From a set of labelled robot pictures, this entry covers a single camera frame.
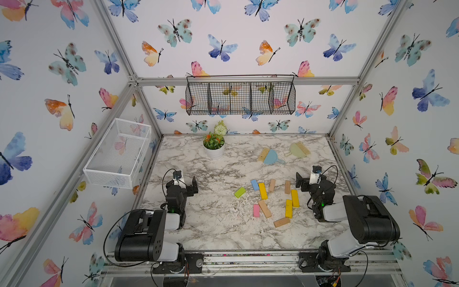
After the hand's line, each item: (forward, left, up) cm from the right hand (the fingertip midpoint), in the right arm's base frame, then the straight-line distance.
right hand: (309, 171), depth 91 cm
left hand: (-6, +62, 0) cm, 62 cm away
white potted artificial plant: (+11, +50, +6) cm, 51 cm away
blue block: (-5, +26, -9) cm, 28 cm away
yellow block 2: (-11, +7, -9) cm, 16 cm away
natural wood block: (-4, +18, -9) cm, 20 cm away
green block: (-9, +35, -10) cm, 37 cm away
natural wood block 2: (-5, +10, -9) cm, 14 cm away
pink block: (-18, +26, -10) cm, 33 cm away
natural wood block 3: (-17, +22, -10) cm, 29 cm away
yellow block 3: (-16, +10, -9) cm, 22 cm away
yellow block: (-7, +23, -10) cm, 26 cm away
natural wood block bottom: (-23, +15, -9) cm, 29 cm away
